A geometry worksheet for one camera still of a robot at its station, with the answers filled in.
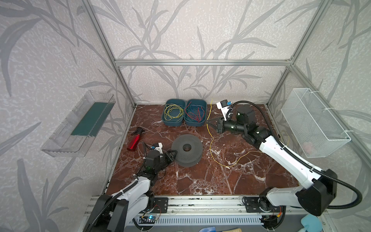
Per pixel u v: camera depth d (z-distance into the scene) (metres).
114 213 0.41
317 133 0.62
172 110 1.16
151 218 0.71
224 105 0.63
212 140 0.99
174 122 1.07
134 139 0.96
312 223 0.72
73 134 0.64
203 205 0.75
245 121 0.54
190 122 1.05
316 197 0.38
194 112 1.13
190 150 0.89
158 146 0.81
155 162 0.68
